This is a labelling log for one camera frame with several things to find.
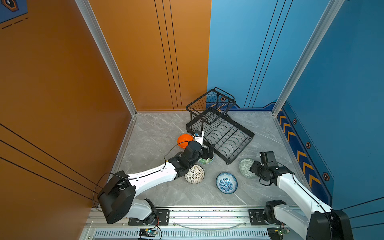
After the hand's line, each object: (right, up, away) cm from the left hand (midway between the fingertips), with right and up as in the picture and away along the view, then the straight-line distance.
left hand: (208, 142), depth 81 cm
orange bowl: (-15, -1, +16) cm, 22 cm away
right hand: (+27, -16, +7) cm, 32 cm away
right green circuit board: (+32, -42, -11) cm, 54 cm away
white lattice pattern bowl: (-7, -20, +6) cm, 22 cm away
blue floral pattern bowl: (+10, -23, +3) cm, 26 cm away
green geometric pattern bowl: (+23, -15, +8) cm, 29 cm away
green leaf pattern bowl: (-1, -13, +11) cm, 17 cm away
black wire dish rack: (+11, +4, +25) cm, 27 cm away
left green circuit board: (-30, -42, -10) cm, 53 cm away
